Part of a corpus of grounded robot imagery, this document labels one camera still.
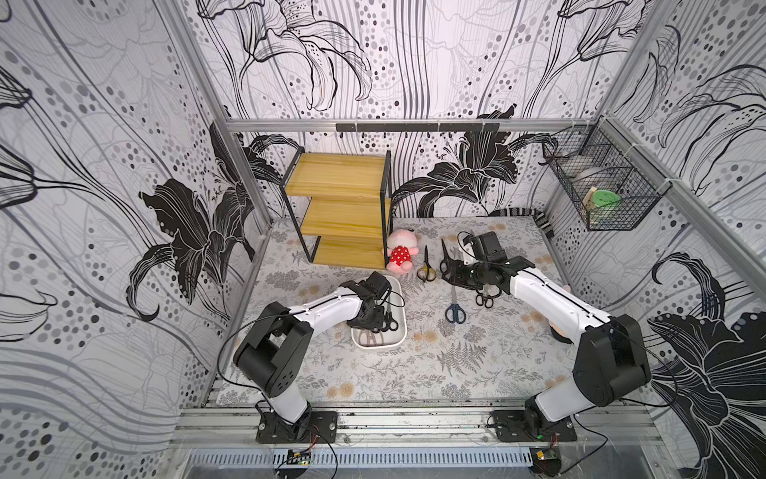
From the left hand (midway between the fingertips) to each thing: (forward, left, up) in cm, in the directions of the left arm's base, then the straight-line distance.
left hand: (371, 327), depth 90 cm
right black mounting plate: (-25, -37, +2) cm, 45 cm away
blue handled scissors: (+6, -26, 0) cm, 27 cm away
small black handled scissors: (+11, -38, 0) cm, 39 cm away
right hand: (+12, -23, +13) cm, 29 cm away
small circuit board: (-33, +16, -3) cm, 37 cm away
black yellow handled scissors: (+21, -18, 0) cm, 28 cm away
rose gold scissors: (-3, 0, 0) cm, 3 cm away
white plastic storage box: (-3, -8, 0) cm, 8 cm away
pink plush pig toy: (+28, -9, +6) cm, 30 cm away
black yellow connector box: (-32, -44, 0) cm, 54 cm away
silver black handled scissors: (+1, -5, 0) cm, 5 cm away
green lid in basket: (+25, -63, +33) cm, 76 cm away
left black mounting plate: (-27, +12, 0) cm, 30 cm away
